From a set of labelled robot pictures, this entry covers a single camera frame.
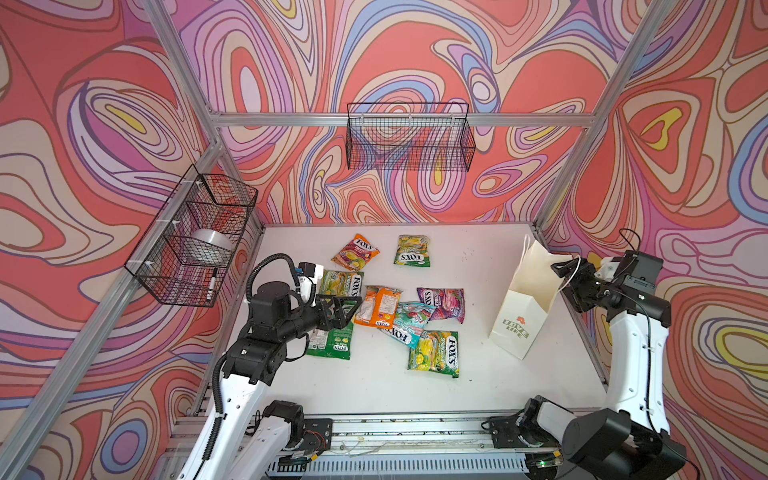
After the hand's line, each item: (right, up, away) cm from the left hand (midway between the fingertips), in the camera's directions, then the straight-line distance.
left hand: (350, 299), depth 68 cm
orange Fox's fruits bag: (+6, -6, +24) cm, 25 cm away
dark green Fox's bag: (-7, -16, +18) cm, 25 cm away
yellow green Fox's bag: (-7, +1, +30) cm, 31 cm away
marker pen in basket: (-35, +3, +4) cm, 35 cm away
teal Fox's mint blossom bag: (+15, -10, +20) cm, 27 cm away
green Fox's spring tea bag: (+23, -17, +16) cm, 33 cm away
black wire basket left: (-42, +10, +5) cm, 44 cm away
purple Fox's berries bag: (+28, -5, +25) cm, 38 cm away
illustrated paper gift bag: (+42, -4, +5) cm, 42 cm away
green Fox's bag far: (+18, +11, +39) cm, 45 cm away
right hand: (+52, +4, +6) cm, 52 cm away
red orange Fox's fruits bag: (-3, +10, +39) cm, 41 cm away
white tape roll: (-34, +12, +2) cm, 36 cm away
